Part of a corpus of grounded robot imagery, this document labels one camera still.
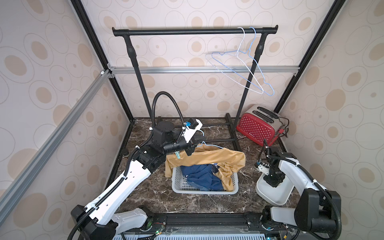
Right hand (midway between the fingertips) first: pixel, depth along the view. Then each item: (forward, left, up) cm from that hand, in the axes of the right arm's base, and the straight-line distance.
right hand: (283, 183), depth 80 cm
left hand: (+4, +41, +32) cm, 53 cm away
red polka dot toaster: (+33, +6, +11) cm, 36 cm away
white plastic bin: (-5, +1, -6) cm, 8 cm away
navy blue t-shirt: (-3, +43, +9) cm, 44 cm away
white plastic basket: (-3, +56, -4) cm, 56 cm away
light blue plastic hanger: (+57, -4, +17) cm, 59 cm away
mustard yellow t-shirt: (+5, +31, +11) cm, 34 cm away
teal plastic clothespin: (+4, +55, +19) cm, 59 cm away
